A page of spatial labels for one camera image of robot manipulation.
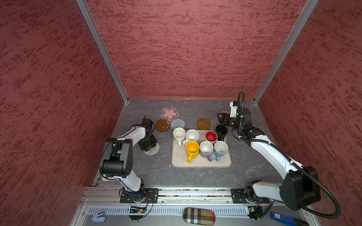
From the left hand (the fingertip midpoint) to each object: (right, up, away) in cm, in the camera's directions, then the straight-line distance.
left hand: (152, 149), depth 91 cm
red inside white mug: (+40, +8, +3) cm, 41 cm away
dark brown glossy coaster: (+5, +15, +13) cm, 20 cm away
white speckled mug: (+27, +9, +4) cm, 29 cm away
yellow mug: (+27, 0, 0) cm, 27 cm away
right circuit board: (+59, -27, -19) cm, 68 cm away
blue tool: (+71, -27, -25) cm, 80 cm away
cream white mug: (+18, +10, +3) cm, 21 cm away
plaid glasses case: (+29, -25, -25) cm, 46 cm away
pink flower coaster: (+10, +23, +20) cm, 32 cm away
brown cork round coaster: (+36, +16, +16) cm, 42 cm away
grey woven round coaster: (+16, +16, +14) cm, 27 cm away
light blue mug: (+45, +1, -3) cm, 45 cm away
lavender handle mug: (+36, 0, 0) cm, 36 cm away
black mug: (+47, +12, +3) cm, 49 cm away
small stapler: (-20, -27, -24) cm, 41 cm away
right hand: (+43, +22, -7) cm, 49 cm away
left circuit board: (-5, -27, -18) cm, 33 cm away
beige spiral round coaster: (+1, -1, -1) cm, 1 cm away
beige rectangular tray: (+19, -5, -4) cm, 20 cm away
